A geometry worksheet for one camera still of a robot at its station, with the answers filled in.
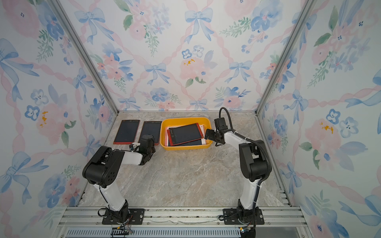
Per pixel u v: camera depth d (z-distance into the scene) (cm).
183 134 104
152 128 110
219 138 74
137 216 74
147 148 78
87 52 87
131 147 88
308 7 69
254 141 53
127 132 108
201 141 101
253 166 51
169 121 106
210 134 90
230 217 71
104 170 48
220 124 80
